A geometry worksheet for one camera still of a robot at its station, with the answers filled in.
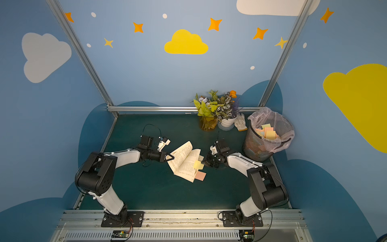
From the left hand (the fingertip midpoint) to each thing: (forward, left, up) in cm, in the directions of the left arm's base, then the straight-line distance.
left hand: (173, 156), depth 91 cm
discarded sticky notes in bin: (+14, -59, +9) cm, 61 cm away
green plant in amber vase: (+26, -20, +16) cm, 37 cm away
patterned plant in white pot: (+23, -33, +16) cm, 44 cm away
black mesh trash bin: (+1, -49, +11) cm, 50 cm away
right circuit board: (-38, -39, -6) cm, 55 cm away
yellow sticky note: (-4, -15, -2) cm, 16 cm away
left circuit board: (-39, +22, -7) cm, 45 cm away
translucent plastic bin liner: (+11, -65, +15) cm, 68 cm away
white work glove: (+35, -48, -6) cm, 60 cm away
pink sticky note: (-10, -17, -4) cm, 20 cm away
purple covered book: (-4, -6, -3) cm, 8 cm away
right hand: (-2, -18, 0) cm, 18 cm away
